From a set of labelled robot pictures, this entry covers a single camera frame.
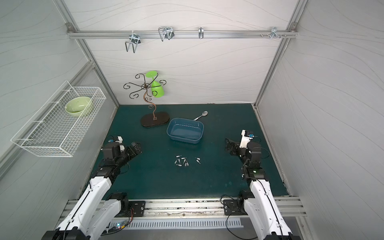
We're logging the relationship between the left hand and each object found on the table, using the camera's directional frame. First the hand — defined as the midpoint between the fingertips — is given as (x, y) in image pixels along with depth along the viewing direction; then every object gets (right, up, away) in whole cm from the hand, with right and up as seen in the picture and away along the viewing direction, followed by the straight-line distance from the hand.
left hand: (136, 147), depth 83 cm
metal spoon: (+40, +20, +32) cm, 55 cm away
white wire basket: (-31, +12, -14) cm, 36 cm away
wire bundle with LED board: (-2, -34, -14) cm, 37 cm away
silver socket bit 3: (+26, -8, +8) cm, 28 cm away
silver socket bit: (+35, -10, +8) cm, 37 cm away
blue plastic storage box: (+26, +7, +23) cm, 36 cm away
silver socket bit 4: (+22, -11, +7) cm, 25 cm away
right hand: (+55, +5, -2) cm, 55 cm away
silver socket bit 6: (+23, -12, +5) cm, 27 cm away
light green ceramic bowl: (-27, +22, -10) cm, 36 cm away
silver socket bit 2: (+23, -8, +9) cm, 26 cm away
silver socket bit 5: (+28, -11, +6) cm, 31 cm away
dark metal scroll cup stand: (+1, +16, +28) cm, 32 cm away
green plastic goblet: (+8, +35, +15) cm, 39 cm away
